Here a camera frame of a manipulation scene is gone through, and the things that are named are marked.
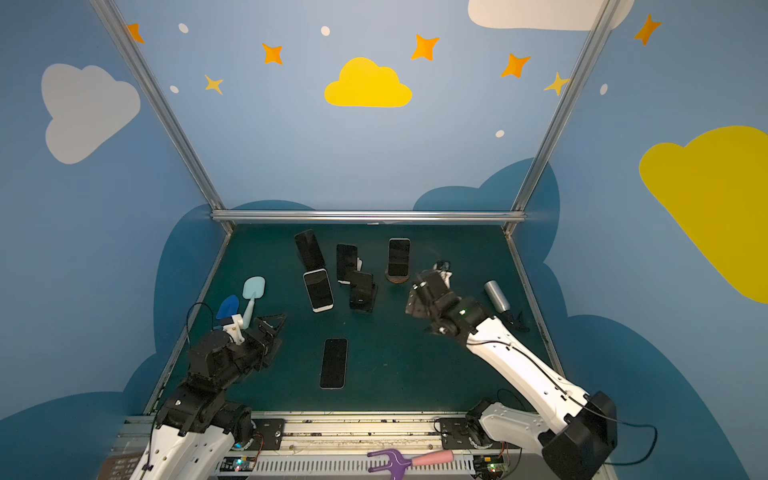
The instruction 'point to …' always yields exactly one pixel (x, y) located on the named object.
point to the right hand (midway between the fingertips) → (430, 294)
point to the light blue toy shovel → (253, 288)
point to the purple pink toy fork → (400, 462)
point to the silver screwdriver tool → (497, 296)
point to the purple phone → (334, 362)
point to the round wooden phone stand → (397, 279)
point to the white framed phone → (319, 290)
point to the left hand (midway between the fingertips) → (290, 328)
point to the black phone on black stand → (309, 250)
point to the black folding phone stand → (309, 251)
